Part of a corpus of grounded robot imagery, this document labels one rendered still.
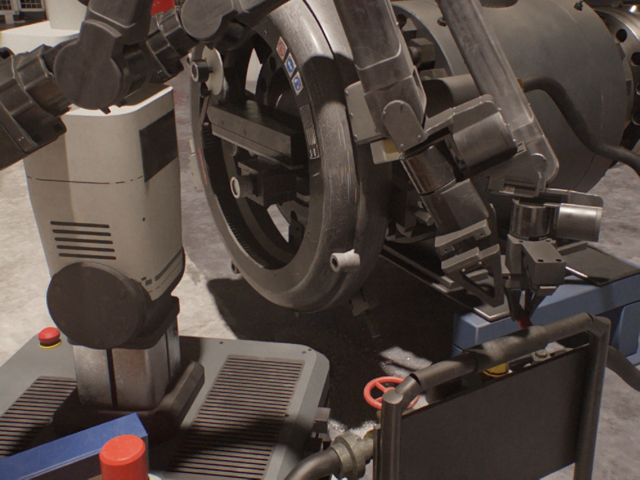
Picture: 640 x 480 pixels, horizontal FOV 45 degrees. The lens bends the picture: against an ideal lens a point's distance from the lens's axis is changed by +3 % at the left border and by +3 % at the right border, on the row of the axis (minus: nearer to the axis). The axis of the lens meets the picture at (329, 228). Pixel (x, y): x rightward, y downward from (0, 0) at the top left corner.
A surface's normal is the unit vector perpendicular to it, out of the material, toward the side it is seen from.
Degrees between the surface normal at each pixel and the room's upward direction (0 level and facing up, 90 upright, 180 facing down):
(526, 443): 90
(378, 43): 80
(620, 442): 0
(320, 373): 45
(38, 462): 7
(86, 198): 90
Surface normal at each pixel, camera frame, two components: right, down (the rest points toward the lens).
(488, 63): -0.29, 0.02
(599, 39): 0.39, -0.39
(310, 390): 0.69, -0.62
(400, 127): -0.16, 0.37
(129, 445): 0.00, -0.93
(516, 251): 0.05, 0.38
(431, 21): 0.22, -0.70
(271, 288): -0.85, 0.20
